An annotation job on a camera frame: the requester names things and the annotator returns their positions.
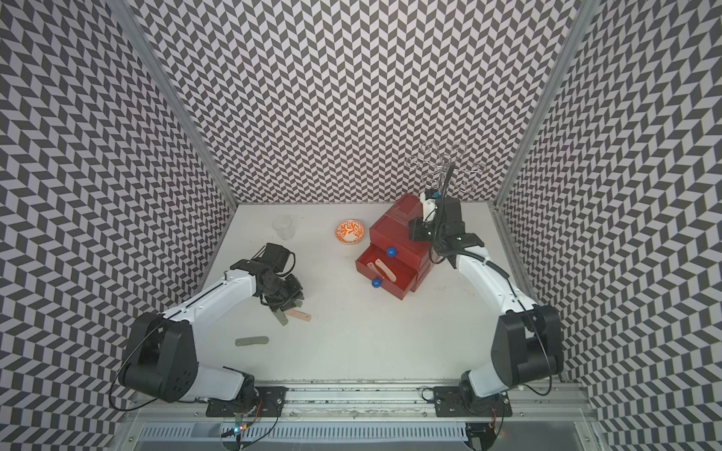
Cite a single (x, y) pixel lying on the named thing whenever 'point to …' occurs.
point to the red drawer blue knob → (391, 252)
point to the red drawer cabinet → (392, 259)
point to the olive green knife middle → (281, 317)
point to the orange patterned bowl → (350, 232)
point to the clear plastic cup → (284, 226)
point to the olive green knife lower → (251, 340)
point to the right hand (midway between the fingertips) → (412, 228)
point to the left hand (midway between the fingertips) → (302, 300)
